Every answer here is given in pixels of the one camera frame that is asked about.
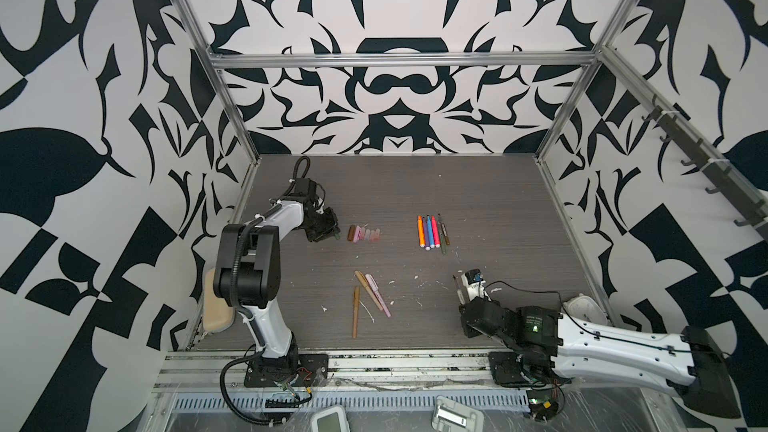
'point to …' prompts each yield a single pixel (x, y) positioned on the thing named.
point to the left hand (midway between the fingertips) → (338, 224)
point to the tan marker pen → (363, 280)
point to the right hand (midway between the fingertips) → (459, 312)
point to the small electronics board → (543, 404)
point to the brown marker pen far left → (356, 298)
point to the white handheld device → (330, 420)
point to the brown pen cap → (351, 232)
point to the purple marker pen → (426, 235)
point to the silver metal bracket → (451, 416)
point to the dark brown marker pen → (445, 234)
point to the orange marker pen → (421, 231)
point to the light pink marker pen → (382, 300)
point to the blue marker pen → (430, 233)
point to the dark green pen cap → (337, 235)
